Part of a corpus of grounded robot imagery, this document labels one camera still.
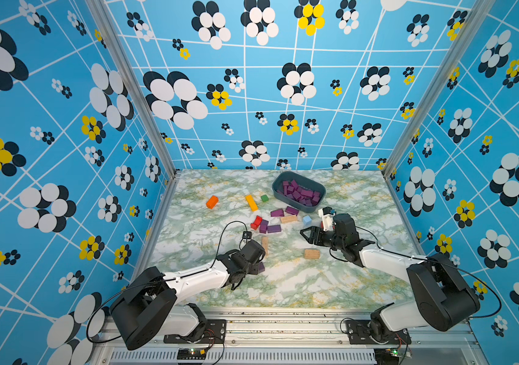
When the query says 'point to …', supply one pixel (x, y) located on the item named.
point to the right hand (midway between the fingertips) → (308, 231)
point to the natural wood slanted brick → (265, 245)
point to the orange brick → (211, 202)
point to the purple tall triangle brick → (277, 213)
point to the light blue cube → (307, 220)
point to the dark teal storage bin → (297, 191)
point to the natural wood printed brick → (288, 219)
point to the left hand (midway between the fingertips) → (256, 258)
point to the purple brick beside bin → (291, 211)
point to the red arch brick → (256, 223)
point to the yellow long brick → (252, 203)
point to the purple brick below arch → (263, 226)
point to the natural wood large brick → (312, 254)
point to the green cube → (264, 198)
